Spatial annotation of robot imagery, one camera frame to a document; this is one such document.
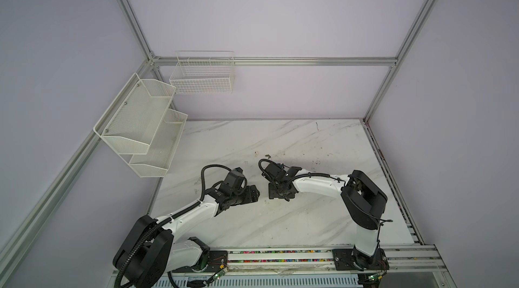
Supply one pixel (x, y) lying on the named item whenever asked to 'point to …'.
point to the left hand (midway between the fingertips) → (251, 196)
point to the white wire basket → (203, 72)
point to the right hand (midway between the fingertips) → (272, 196)
